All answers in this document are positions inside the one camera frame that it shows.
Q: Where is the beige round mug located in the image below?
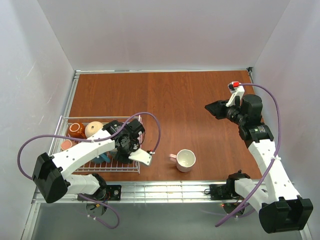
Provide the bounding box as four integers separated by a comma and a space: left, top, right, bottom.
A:
84, 121, 103, 138

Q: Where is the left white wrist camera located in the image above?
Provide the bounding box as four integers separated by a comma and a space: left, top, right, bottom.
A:
128, 148, 153, 166

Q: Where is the salmon pink cup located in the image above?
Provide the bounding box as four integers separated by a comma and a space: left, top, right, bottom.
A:
60, 139, 76, 151

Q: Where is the white wire dish rack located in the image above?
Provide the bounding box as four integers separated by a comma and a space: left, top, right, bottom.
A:
46, 114, 144, 173

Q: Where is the purple cable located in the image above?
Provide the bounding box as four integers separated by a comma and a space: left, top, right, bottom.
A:
215, 82, 281, 228
16, 111, 161, 230

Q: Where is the orange brown mug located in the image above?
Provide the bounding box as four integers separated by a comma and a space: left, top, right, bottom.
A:
67, 122, 87, 139

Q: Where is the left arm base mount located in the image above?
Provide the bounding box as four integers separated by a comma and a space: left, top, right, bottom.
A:
85, 184, 122, 217

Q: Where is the pink faceted mug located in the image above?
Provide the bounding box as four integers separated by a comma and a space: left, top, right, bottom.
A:
169, 149, 197, 173

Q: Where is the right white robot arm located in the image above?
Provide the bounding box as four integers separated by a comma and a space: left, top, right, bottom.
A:
204, 94, 313, 234

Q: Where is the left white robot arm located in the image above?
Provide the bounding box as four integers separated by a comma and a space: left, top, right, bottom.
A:
32, 119, 152, 204

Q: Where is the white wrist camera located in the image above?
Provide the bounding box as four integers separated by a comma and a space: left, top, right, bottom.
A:
128, 148, 153, 166
226, 81, 245, 107

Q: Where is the aluminium front rail frame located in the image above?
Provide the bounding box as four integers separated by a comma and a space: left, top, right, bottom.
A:
31, 181, 301, 205

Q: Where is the light blue mug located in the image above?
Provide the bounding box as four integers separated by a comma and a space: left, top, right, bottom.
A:
91, 153, 111, 164

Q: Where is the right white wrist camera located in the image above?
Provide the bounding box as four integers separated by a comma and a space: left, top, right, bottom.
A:
226, 81, 245, 107

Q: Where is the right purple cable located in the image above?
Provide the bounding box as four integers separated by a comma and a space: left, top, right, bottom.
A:
215, 82, 281, 228

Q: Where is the aluminium left rail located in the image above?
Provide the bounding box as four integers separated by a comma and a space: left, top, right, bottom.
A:
48, 70, 81, 156

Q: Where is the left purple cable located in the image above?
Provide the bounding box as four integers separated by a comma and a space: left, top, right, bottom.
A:
16, 111, 161, 230

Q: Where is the blue bear mug yellow inside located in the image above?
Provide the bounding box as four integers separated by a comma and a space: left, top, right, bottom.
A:
108, 149, 119, 160

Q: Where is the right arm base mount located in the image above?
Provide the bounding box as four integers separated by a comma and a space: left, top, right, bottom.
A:
203, 184, 244, 214

